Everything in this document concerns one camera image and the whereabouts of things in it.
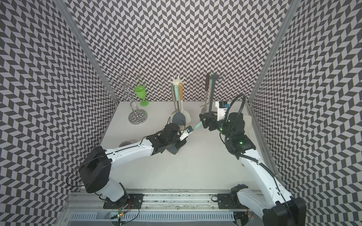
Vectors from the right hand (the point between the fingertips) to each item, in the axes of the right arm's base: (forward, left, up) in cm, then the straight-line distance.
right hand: (206, 116), depth 73 cm
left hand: (-2, +11, -17) cm, 20 cm away
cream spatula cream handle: (+14, +18, -13) cm, 26 cm away
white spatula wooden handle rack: (+13, +10, -19) cm, 25 cm away
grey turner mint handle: (+10, +16, -15) cm, 24 cm away
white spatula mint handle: (+22, -5, -9) cm, 24 cm away
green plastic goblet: (+31, +44, -9) cm, 54 cm away
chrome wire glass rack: (+23, +49, -27) cm, 61 cm away
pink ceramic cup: (-6, +48, -18) cm, 51 cm away
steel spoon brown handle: (+20, -2, -15) cm, 25 cm away
